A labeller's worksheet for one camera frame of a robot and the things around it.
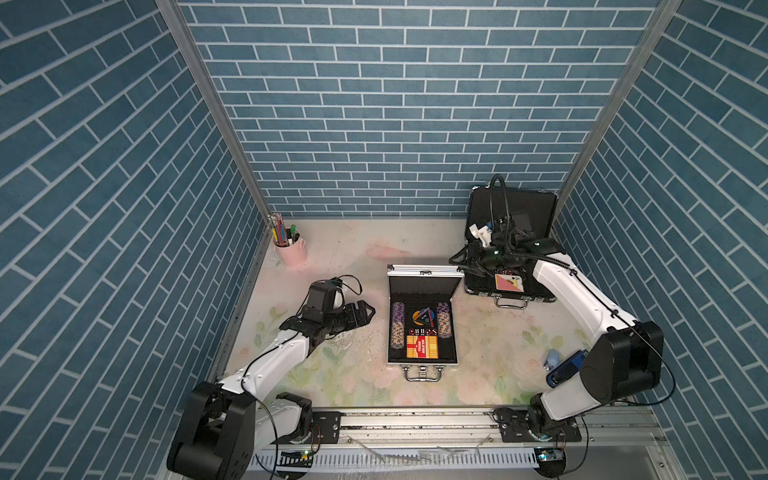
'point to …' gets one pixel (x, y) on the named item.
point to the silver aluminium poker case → (420, 286)
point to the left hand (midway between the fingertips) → (371, 315)
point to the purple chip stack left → (398, 325)
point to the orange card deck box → (422, 346)
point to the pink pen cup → (291, 246)
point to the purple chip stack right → (443, 315)
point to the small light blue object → (552, 360)
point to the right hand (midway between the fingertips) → (456, 263)
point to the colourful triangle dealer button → (424, 316)
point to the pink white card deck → (509, 282)
